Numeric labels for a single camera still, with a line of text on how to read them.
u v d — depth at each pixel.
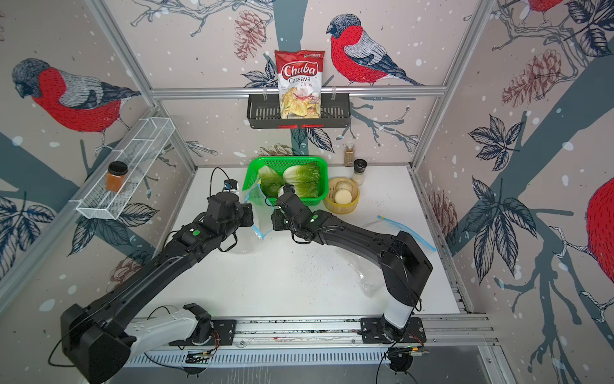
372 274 0.81
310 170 1.07
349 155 1.18
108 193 0.71
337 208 1.00
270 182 1.02
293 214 0.62
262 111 0.95
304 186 1.01
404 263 0.46
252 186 0.86
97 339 0.37
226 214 0.58
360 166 1.06
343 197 1.00
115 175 0.66
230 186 0.67
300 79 0.85
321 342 0.73
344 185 1.06
